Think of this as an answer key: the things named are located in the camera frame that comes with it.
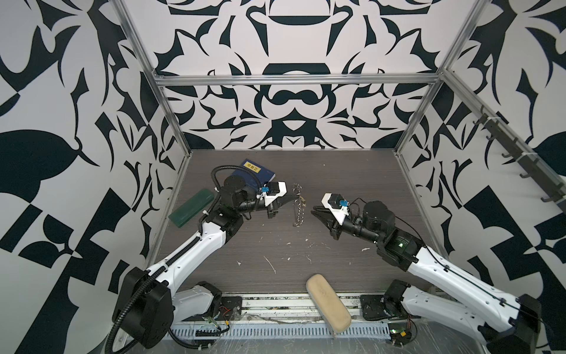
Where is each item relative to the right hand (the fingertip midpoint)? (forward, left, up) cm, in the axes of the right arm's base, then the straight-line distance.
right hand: (316, 208), depth 67 cm
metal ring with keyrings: (0, +5, +1) cm, 5 cm away
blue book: (+34, +20, -26) cm, 47 cm away
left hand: (+5, +5, +3) cm, 8 cm away
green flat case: (+14, +50, -23) cm, 57 cm away
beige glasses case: (-21, -4, -25) cm, 33 cm away
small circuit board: (-29, -27, -30) cm, 49 cm away
